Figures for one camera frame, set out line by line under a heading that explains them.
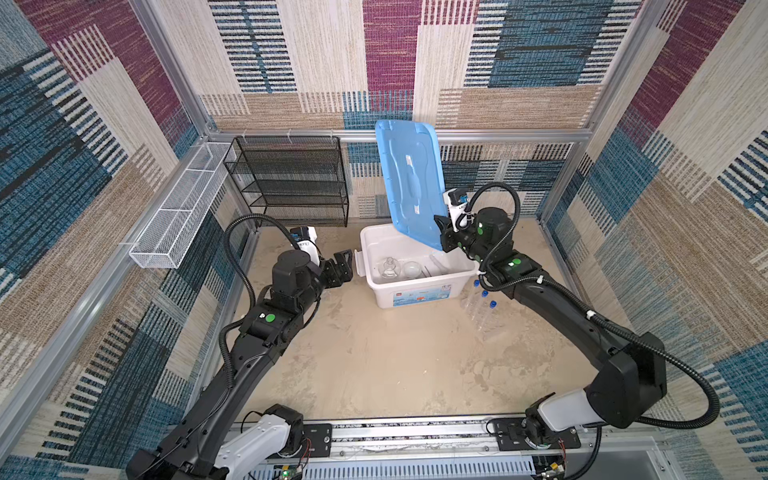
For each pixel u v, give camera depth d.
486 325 0.91
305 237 0.62
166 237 0.71
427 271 1.05
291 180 1.09
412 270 1.04
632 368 0.41
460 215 0.65
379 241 0.99
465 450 0.73
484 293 0.82
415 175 0.76
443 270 1.05
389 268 0.99
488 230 0.58
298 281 0.52
